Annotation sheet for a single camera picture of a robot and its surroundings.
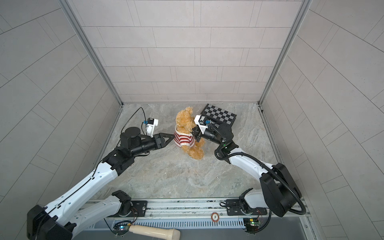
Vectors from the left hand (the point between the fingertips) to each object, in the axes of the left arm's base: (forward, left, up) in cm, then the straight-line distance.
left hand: (176, 138), depth 68 cm
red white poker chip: (-28, -18, -25) cm, 41 cm away
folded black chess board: (+32, -24, -23) cm, 46 cm away
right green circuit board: (-30, -35, -25) cm, 53 cm away
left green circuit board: (-33, +24, -23) cm, 47 cm away
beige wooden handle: (-34, +3, -20) cm, 40 cm away
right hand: (+5, -4, +3) cm, 7 cm away
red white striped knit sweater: (-1, -2, 0) cm, 3 cm away
